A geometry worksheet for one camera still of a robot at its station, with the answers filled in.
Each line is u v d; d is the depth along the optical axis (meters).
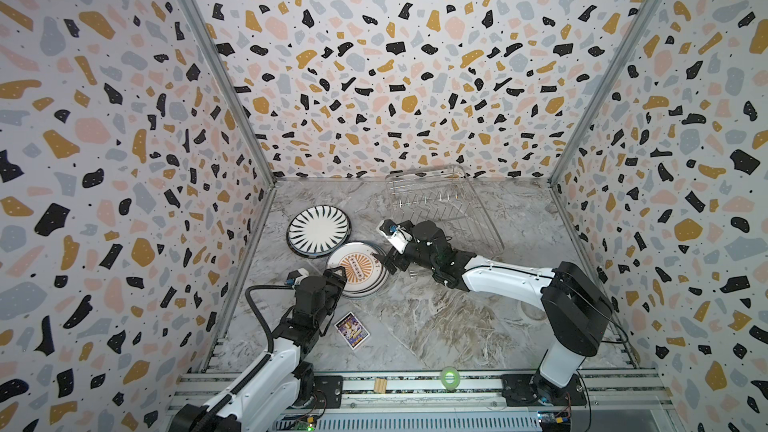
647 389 0.76
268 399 0.55
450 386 0.75
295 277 0.77
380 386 0.74
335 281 0.77
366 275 0.92
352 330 0.82
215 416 0.42
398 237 0.71
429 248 0.64
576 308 0.46
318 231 1.03
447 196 1.06
